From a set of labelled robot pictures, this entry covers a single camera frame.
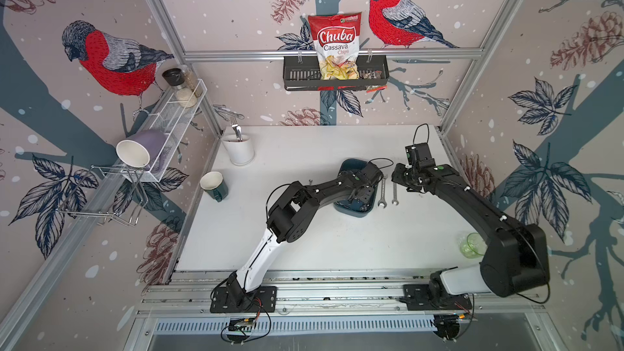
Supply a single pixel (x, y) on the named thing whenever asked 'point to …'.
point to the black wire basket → (303, 73)
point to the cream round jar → (186, 98)
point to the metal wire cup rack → (117, 193)
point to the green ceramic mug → (213, 184)
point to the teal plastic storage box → (351, 207)
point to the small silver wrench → (395, 194)
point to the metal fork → (236, 127)
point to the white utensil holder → (240, 153)
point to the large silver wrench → (383, 200)
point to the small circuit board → (241, 324)
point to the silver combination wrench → (310, 181)
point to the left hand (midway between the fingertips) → (367, 187)
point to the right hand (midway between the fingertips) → (395, 172)
